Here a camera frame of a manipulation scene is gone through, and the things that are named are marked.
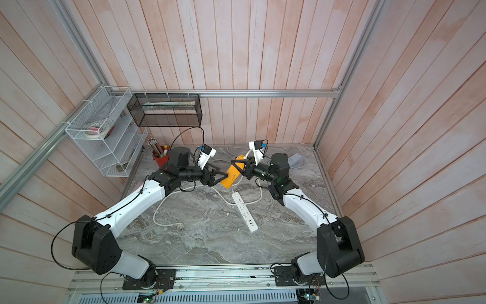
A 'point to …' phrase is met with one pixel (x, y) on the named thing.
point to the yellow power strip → (233, 173)
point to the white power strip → (249, 221)
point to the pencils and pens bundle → (158, 151)
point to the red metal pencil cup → (162, 161)
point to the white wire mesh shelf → (116, 152)
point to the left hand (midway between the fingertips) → (222, 175)
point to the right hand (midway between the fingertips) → (233, 161)
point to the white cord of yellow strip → (207, 186)
